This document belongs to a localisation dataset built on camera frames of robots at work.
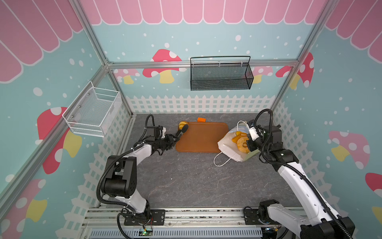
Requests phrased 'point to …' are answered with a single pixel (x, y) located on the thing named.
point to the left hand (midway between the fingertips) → (177, 142)
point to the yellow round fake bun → (182, 124)
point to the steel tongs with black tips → (183, 129)
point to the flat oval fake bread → (238, 134)
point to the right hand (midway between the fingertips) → (249, 134)
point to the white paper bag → (226, 145)
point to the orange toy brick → (200, 119)
